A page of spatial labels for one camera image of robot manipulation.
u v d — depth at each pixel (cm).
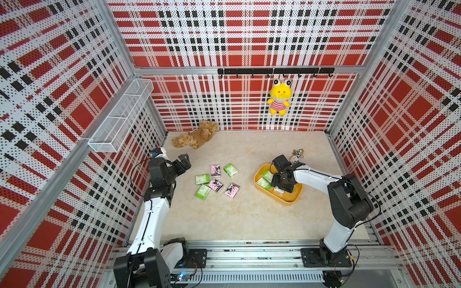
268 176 96
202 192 91
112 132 71
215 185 93
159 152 70
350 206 48
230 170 100
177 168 72
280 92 91
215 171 99
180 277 69
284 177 70
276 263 73
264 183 94
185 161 74
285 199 86
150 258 39
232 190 91
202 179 96
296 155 108
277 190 91
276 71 89
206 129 106
